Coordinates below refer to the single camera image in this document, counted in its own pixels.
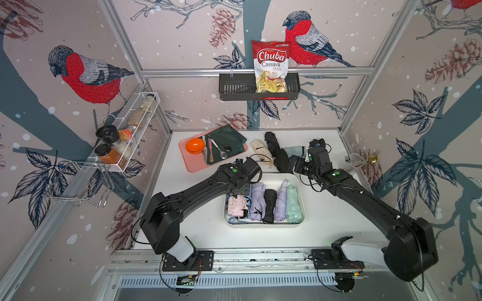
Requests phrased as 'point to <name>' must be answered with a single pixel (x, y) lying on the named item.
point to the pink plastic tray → (195, 163)
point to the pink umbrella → (237, 207)
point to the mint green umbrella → (294, 210)
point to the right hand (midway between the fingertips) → (293, 160)
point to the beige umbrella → (262, 152)
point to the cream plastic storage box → (272, 180)
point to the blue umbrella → (233, 220)
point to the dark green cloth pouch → (229, 140)
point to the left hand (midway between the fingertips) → (244, 185)
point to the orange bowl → (194, 145)
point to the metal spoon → (223, 155)
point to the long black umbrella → (279, 155)
